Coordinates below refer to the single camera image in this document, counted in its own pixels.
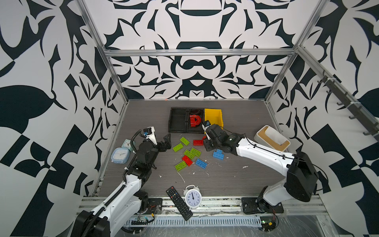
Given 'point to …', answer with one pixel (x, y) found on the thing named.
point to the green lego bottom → (180, 166)
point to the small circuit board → (267, 225)
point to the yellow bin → (214, 116)
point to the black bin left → (177, 120)
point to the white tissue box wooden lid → (270, 137)
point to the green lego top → (184, 141)
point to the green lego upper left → (177, 147)
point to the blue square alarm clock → (120, 155)
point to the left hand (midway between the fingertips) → (162, 132)
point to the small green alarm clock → (127, 144)
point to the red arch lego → (195, 120)
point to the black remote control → (179, 203)
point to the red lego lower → (187, 160)
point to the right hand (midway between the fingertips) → (206, 139)
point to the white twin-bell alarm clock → (193, 196)
